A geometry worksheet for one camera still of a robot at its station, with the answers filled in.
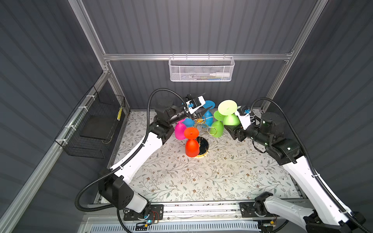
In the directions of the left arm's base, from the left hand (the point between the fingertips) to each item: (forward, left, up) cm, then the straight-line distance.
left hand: (210, 99), depth 59 cm
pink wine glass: (+3, +14, -25) cm, 29 cm away
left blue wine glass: (+12, +9, -29) cm, 33 cm away
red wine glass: (-8, +7, -25) cm, 27 cm away
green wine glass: (+4, -8, -25) cm, 26 cm away
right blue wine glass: (+6, -2, -19) cm, 20 cm away
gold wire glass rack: (+7, -1, -46) cm, 47 cm away
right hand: (-3, -12, -10) cm, 16 cm away
